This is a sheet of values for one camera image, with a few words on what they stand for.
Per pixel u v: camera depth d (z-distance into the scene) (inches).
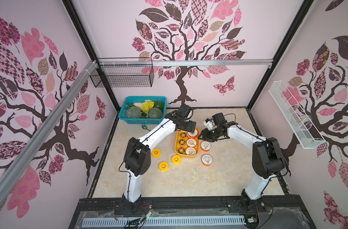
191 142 38.4
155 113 40.7
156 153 36.5
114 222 27.4
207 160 35.3
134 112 40.2
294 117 31.1
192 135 38.5
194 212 28.6
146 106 44.8
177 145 38.3
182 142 38.5
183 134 40.0
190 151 36.6
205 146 37.7
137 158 19.8
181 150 37.2
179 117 25.9
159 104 43.6
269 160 19.0
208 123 34.5
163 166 34.4
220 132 27.9
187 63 37.5
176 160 35.4
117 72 37.3
